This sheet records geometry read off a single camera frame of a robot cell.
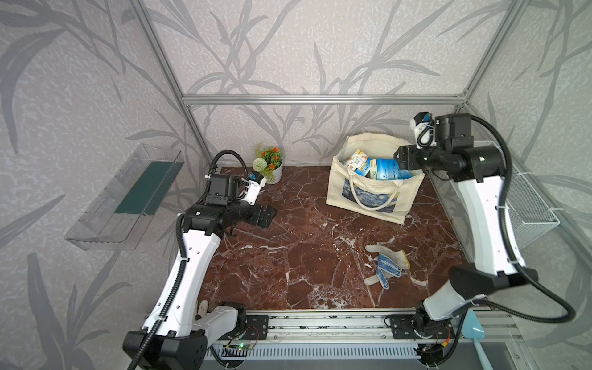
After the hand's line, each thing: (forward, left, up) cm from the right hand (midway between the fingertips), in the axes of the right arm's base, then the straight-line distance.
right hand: (405, 151), depth 69 cm
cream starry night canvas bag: (-2, +1, -22) cm, 22 cm away
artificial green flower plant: (+24, +49, -26) cm, 60 cm away
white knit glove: (-34, +66, -39) cm, 84 cm away
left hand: (-11, +44, -13) cm, 47 cm away
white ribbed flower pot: (+21, +45, -32) cm, 59 cm away
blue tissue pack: (+7, 0, -15) cm, 16 cm away
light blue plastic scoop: (-41, -22, -39) cm, 60 cm away
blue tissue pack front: (+11, +10, -16) cm, 22 cm away
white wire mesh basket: (-19, -31, -7) cm, 37 cm away
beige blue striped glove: (-19, 0, -39) cm, 43 cm away
